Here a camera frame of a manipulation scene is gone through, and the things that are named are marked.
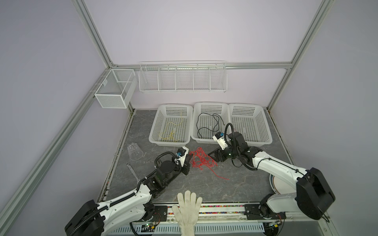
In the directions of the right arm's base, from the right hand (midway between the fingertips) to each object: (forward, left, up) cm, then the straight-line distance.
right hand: (212, 154), depth 83 cm
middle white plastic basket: (+41, -10, -4) cm, 42 cm away
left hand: (-4, +11, +5) cm, 13 cm away
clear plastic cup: (+6, +49, -10) cm, 51 cm away
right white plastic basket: (+35, -33, -11) cm, 49 cm away
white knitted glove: (-28, +13, -11) cm, 33 cm away
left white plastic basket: (+29, +27, -10) cm, 40 cm away
